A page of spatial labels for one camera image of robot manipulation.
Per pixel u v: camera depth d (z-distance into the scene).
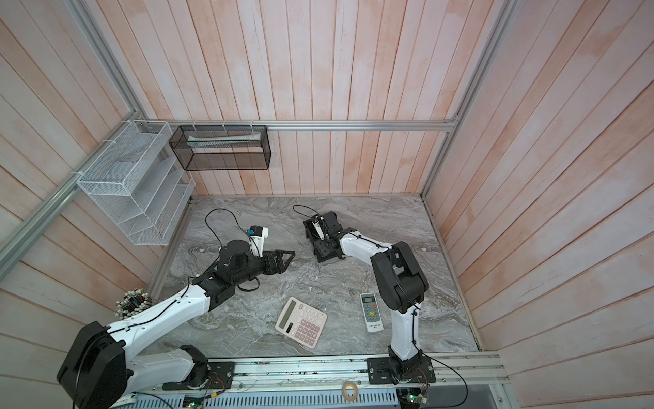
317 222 0.90
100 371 0.39
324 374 0.75
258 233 0.72
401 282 0.53
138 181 0.72
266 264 0.70
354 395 0.71
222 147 1.02
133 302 0.72
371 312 0.84
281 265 0.71
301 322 0.82
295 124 0.96
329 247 0.73
